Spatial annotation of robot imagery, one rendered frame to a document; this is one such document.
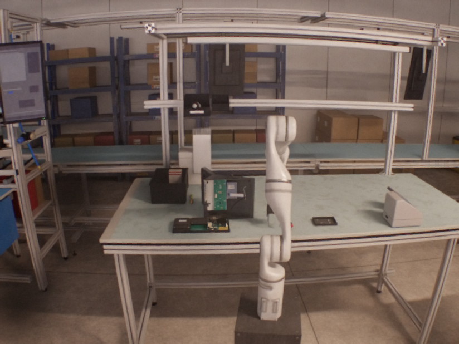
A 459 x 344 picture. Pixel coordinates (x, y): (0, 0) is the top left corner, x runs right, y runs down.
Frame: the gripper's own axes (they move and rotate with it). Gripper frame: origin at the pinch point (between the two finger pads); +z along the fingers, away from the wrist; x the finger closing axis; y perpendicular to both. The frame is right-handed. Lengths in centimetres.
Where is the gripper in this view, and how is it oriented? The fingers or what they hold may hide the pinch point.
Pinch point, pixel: (273, 226)
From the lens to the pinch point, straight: 169.9
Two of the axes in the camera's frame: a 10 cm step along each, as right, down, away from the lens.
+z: 0.0, 9.6, 2.9
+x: -9.9, -0.4, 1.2
